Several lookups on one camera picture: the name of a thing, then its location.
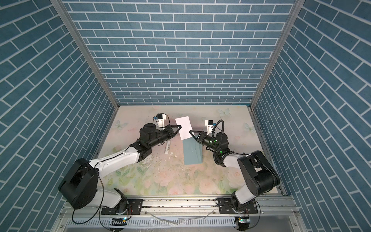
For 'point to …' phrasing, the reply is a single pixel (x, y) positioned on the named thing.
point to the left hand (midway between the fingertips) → (182, 127)
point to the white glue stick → (167, 147)
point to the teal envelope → (192, 151)
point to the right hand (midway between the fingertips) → (188, 132)
